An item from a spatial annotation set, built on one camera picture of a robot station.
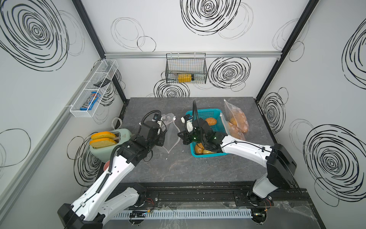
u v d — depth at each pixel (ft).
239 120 3.15
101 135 2.43
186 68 3.25
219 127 3.32
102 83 2.48
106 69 3.00
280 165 1.40
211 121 3.28
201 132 1.97
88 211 1.23
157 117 2.00
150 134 1.68
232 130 2.95
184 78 2.84
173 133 2.78
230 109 3.09
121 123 3.43
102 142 2.37
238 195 2.43
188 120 2.28
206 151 2.81
